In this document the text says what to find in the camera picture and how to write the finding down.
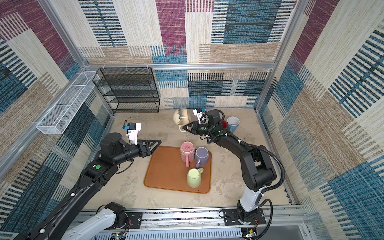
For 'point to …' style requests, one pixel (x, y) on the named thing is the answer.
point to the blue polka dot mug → (233, 122)
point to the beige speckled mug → (181, 117)
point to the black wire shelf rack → (128, 90)
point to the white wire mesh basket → (55, 121)
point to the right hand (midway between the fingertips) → (184, 128)
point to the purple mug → (201, 156)
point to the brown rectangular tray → (166, 169)
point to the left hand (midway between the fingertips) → (158, 140)
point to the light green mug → (194, 177)
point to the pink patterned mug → (187, 149)
